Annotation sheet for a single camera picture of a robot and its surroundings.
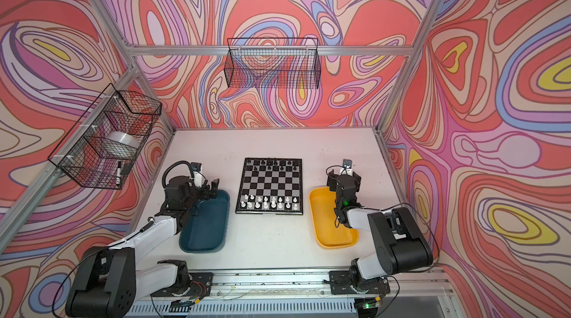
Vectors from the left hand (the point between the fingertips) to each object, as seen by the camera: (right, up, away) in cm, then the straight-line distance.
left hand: (208, 176), depth 89 cm
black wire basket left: (-31, +11, -15) cm, 36 cm away
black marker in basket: (-23, +3, -17) cm, 29 cm away
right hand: (+56, 0, +4) cm, 57 cm away
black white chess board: (+25, -5, +7) cm, 26 cm away
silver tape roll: (-22, +15, -15) cm, 30 cm away
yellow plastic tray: (+48, -13, +8) cm, 50 cm away
